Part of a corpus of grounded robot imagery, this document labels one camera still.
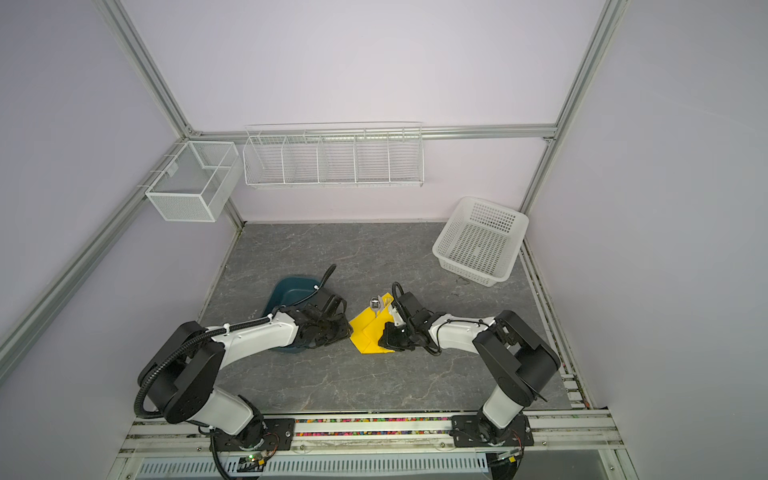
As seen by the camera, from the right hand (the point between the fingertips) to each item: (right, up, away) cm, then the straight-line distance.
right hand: (379, 345), depth 88 cm
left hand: (-9, +3, +1) cm, 9 cm away
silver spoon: (-2, +11, +8) cm, 14 cm away
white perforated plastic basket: (+38, +33, +28) cm, 57 cm away
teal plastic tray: (-32, +15, +11) cm, 37 cm away
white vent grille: (-40, -24, -17) cm, 49 cm away
